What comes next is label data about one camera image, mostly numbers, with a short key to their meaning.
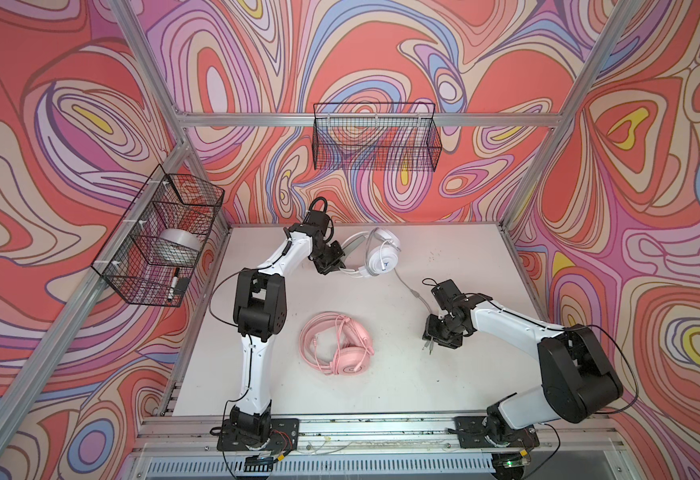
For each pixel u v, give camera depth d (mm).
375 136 962
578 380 436
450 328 746
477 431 731
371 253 863
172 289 718
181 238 735
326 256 847
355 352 783
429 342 846
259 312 574
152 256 733
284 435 725
